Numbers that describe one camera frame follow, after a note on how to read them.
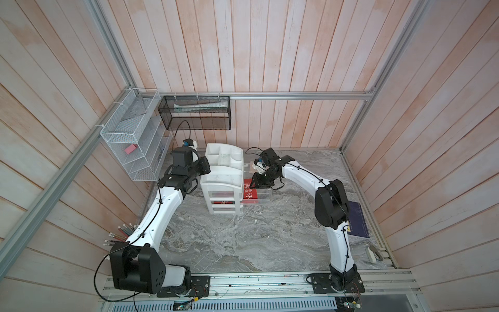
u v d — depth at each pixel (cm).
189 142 70
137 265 40
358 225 89
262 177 85
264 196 99
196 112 106
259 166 89
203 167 72
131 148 82
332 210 56
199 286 73
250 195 92
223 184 75
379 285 75
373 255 80
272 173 74
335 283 66
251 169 88
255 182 86
